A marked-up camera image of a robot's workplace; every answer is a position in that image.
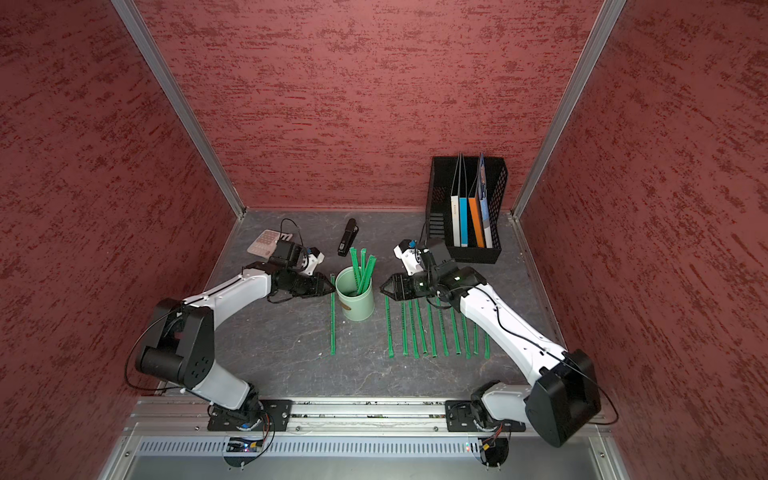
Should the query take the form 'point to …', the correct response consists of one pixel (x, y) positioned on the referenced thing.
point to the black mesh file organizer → (438, 211)
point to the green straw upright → (355, 268)
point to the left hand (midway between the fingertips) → (328, 294)
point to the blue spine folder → (463, 204)
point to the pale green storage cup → (354, 307)
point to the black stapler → (352, 231)
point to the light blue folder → (483, 201)
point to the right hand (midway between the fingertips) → (389, 293)
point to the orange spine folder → (476, 214)
